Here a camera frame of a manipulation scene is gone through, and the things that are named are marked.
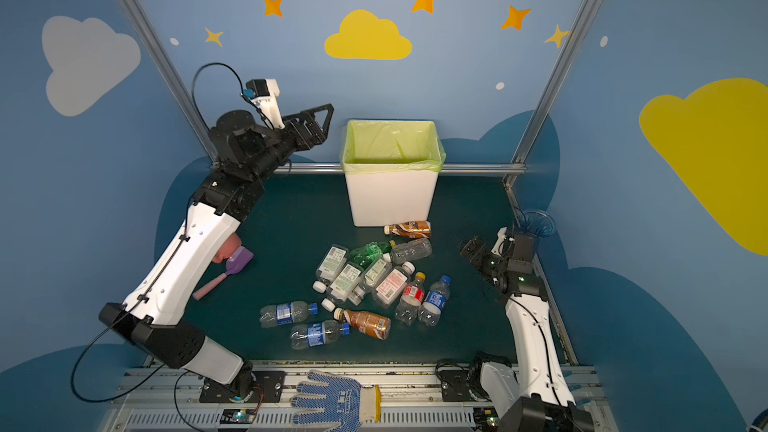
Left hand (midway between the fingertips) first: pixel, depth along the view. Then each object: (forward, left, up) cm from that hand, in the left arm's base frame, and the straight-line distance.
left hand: (319, 108), depth 61 cm
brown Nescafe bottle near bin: (+4, -23, -49) cm, 54 cm away
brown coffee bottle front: (-28, -11, -48) cm, 57 cm away
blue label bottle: (-23, -27, -51) cm, 62 cm away
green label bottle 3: (-14, -11, -47) cm, 51 cm away
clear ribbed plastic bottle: (-5, -22, -48) cm, 53 cm away
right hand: (-11, -39, -36) cm, 54 cm away
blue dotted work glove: (-46, -5, -52) cm, 70 cm away
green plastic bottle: (-6, -7, -50) cm, 51 cm away
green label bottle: (-10, +3, -50) cm, 51 cm away
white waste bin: (+9, -15, -38) cm, 42 cm away
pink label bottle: (-17, -16, -49) cm, 54 cm away
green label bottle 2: (-17, -1, -49) cm, 52 cm away
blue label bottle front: (-31, +6, -48) cm, 58 cm away
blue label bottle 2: (-26, +16, -48) cm, 57 cm away
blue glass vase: (-4, -58, -33) cm, 66 cm away
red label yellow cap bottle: (-20, -22, -48) cm, 57 cm away
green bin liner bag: (+27, -11, -31) cm, 43 cm away
